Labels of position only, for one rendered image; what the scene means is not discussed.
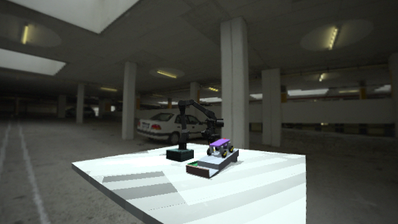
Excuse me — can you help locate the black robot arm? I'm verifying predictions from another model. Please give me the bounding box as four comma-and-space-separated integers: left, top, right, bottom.
178, 99, 224, 150

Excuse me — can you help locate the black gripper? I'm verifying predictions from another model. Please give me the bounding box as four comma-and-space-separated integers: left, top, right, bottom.
205, 127, 220, 144

